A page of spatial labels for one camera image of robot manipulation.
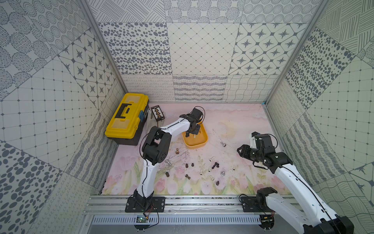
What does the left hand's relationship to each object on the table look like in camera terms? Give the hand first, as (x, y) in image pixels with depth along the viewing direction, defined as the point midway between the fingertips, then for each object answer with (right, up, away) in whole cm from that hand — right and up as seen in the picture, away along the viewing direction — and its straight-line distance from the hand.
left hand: (193, 127), depth 100 cm
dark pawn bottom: (+13, -30, -20) cm, 38 cm away
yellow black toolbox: (-42, +2, -14) cm, 44 cm away
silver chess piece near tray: (+20, -11, -5) cm, 23 cm away
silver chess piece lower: (+17, -26, -17) cm, 35 cm away
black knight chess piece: (+14, -22, -12) cm, 29 cm away
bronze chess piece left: (-11, -15, -7) cm, 20 cm away
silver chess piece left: (-17, -20, -12) cm, 29 cm away
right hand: (+26, -13, -20) cm, 35 cm away
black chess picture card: (-28, +10, +11) cm, 31 cm away
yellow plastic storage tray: (0, -9, -4) cm, 10 cm away
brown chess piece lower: (-4, -27, -17) cm, 32 cm away
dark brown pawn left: (-15, -25, -18) cm, 35 cm away
